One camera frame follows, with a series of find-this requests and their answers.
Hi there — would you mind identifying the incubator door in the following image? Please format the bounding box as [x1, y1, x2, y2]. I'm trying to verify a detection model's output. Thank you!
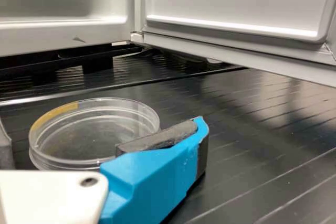
[130, 0, 336, 88]

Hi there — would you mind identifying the petri dish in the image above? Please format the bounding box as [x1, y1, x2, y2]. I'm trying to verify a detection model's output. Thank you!
[28, 97, 161, 172]

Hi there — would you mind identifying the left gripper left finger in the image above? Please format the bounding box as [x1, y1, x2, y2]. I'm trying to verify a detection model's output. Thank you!
[0, 123, 14, 171]

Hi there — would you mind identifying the black platform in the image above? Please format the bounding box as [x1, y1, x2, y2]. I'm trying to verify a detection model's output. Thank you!
[0, 65, 336, 224]
[0, 42, 249, 103]

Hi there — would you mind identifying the white incubator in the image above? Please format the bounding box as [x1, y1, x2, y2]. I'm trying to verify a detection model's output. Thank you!
[0, 0, 144, 58]

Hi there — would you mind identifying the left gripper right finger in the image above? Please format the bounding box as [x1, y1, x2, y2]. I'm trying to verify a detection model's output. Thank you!
[98, 115, 210, 224]

